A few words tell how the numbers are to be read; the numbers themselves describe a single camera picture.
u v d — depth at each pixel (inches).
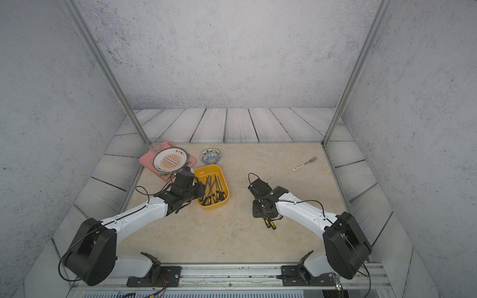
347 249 16.4
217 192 38.8
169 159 43.7
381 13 28.0
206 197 37.0
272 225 34.0
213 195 37.8
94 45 31.2
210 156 44.3
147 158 43.9
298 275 25.6
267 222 34.1
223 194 38.0
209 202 36.8
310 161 43.8
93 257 16.4
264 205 23.7
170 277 28.7
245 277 29.3
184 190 26.7
